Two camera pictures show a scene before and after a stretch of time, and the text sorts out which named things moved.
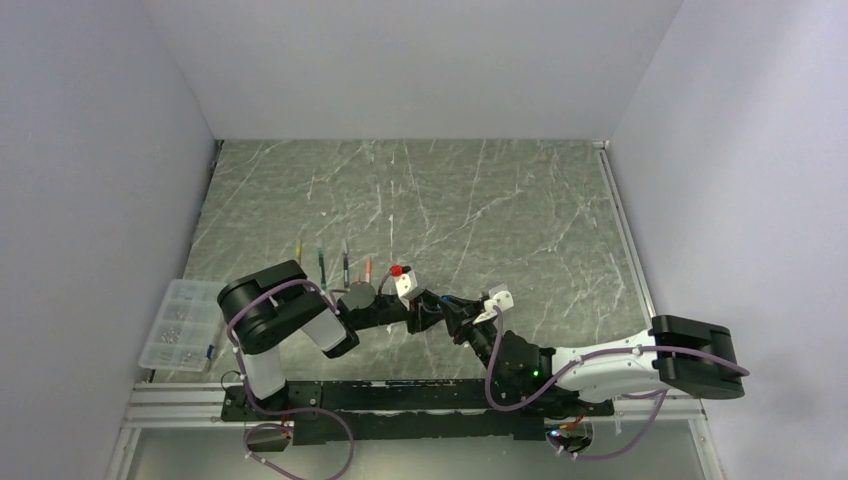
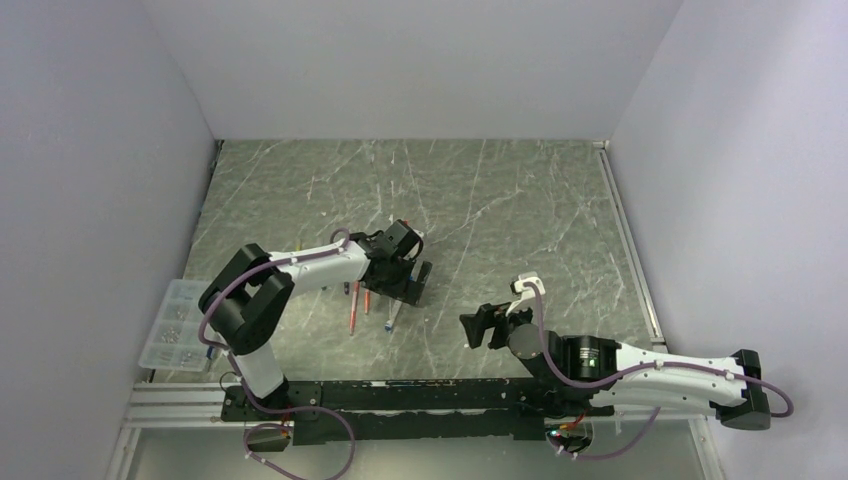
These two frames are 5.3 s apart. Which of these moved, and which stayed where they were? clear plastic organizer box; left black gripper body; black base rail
Moved: left black gripper body
Stayed: black base rail; clear plastic organizer box
